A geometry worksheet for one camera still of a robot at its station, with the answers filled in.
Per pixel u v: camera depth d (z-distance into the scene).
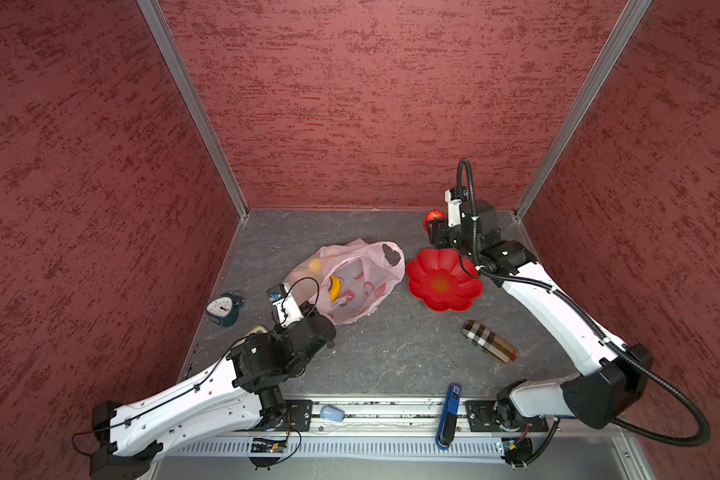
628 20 0.72
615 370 0.40
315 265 0.97
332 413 0.75
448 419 0.72
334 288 0.96
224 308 0.89
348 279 1.00
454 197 0.66
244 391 0.47
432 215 0.76
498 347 0.83
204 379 0.45
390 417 0.76
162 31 0.74
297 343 0.51
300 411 0.74
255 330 0.86
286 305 0.62
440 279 1.00
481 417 0.74
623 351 0.40
